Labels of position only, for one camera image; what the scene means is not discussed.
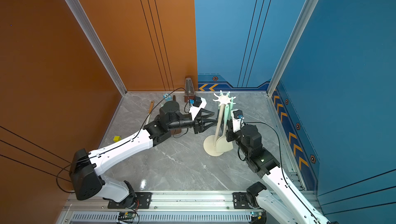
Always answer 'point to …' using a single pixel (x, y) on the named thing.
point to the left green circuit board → (127, 215)
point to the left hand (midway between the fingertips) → (215, 116)
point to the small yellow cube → (117, 139)
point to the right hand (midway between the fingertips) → (228, 120)
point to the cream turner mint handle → (221, 144)
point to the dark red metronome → (190, 93)
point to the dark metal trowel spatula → (174, 98)
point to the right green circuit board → (258, 214)
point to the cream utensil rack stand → (210, 144)
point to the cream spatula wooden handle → (149, 115)
